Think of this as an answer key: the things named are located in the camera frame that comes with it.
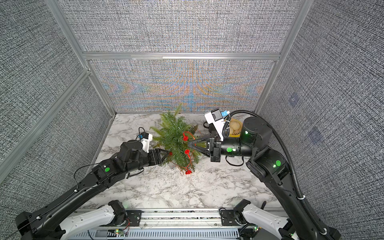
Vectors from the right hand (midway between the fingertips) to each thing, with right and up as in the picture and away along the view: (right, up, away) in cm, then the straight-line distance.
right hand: (191, 144), depth 45 cm
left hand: (-11, -7, +24) cm, 27 cm away
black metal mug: (+11, +7, +64) cm, 65 cm away
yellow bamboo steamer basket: (+31, +4, +61) cm, 69 cm away
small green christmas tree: (-8, +2, +26) cm, 28 cm away
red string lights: (-3, 0, +24) cm, 24 cm away
